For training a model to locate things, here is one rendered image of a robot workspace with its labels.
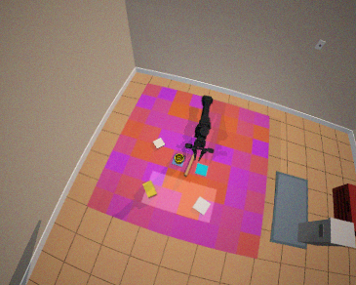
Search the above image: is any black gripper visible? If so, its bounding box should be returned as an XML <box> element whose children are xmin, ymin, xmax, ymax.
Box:
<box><xmin>185</xmin><ymin>137</ymin><xmax>215</xmax><ymax>162</ymax></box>

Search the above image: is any yellow block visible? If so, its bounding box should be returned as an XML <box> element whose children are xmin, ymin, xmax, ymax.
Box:
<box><xmin>143</xmin><ymin>181</ymin><xmax>157</xmax><ymax>198</ymax></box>

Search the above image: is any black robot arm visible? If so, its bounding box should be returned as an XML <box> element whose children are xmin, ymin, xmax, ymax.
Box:
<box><xmin>194</xmin><ymin>95</ymin><xmax>213</xmax><ymax>147</ymax></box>

